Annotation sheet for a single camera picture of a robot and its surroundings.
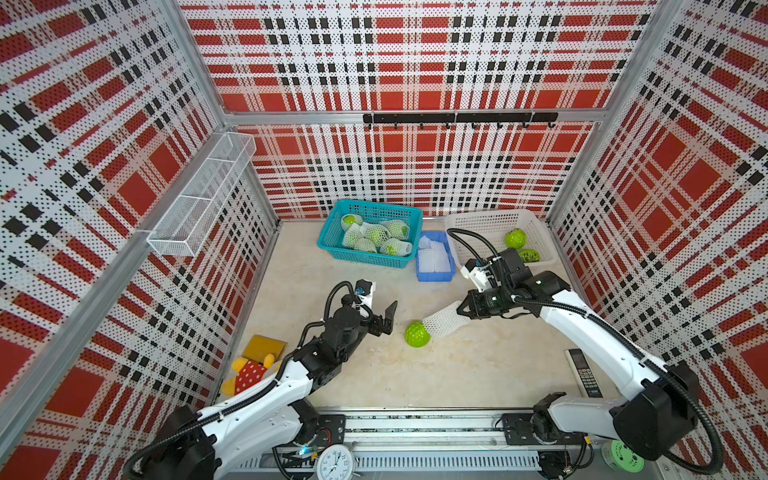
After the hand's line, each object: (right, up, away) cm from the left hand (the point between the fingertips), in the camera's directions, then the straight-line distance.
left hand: (384, 297), depth 80 cm
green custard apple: (+9, -12, +4) cm, 15 cm away
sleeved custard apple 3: (-3, +18, +28) cm, 33 cm away
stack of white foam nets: (+16, +10, +24) cm, 31 cm away
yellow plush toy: (-38, -18, +8) cm, 43 cm away
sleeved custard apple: (-15, +24, +32) cm, 43 cm away
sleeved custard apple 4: (-8, +15, +25) cm, 30 cm away
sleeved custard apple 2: (+4, +20, +31) cm, 37 cm away
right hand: (+21, -3, -4) cm, 22 cm away
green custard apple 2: (+47, +17, +28) cm, 57 cm away
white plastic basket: (+50, +20, +30) cm, 62 cm away
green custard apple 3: (+49, +11, +21) cm, 55 cm away
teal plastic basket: (-21, +19, +28) cm, 40 cm away
